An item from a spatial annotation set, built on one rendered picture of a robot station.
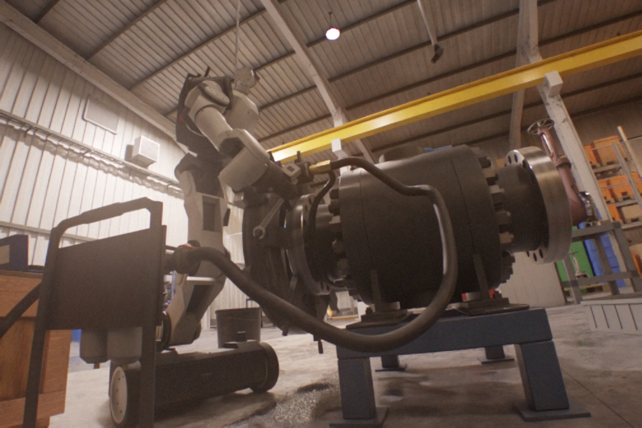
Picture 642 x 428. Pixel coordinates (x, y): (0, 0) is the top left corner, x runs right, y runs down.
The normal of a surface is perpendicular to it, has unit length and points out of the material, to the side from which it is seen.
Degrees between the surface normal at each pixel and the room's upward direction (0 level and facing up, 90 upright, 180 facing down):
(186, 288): 122
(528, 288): 90
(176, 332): 128
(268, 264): 106
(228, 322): 93
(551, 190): 94
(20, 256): 90
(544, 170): 76
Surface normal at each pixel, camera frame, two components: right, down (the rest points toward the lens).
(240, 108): 0.66, 0.26
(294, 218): -0.35, -0.55
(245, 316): 0.45, -0.30
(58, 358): 0.94, -0.20
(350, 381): -0.33, -0.29
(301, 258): -0.26, 0.12
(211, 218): 0.75, -0.27
